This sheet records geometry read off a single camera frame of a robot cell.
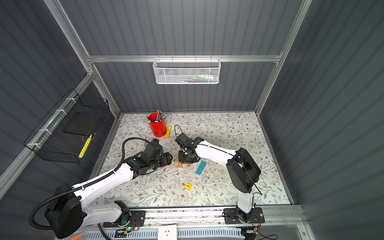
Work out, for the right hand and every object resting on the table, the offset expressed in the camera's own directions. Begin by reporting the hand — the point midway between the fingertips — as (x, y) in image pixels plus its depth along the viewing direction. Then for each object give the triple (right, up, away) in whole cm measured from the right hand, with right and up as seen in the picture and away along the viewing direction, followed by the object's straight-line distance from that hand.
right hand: (183, 162), depth 87 cm
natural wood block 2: (+1, -2, -2) cm, 3 cm away
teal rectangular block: (+11, -4, +4) cm, 12 cm away
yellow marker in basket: (-44, +9, -21) cm, 49 cm away
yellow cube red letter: (+3, -13, -5) cm, 14 cm away
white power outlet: (-5, -27, -20) cm, 34 cm away
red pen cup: (-19, +20, +16) cm, 32 cm away
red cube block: (-9, +1, -13) cm, 16 cm away
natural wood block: (-4, -2, +4) cm, 6 cm away
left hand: (-8, +3, -4) cm, 9 cm away
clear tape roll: (-27, +9, +12) cm, 31 cm away
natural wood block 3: (-3, +3, -5) cm, 7 cm away
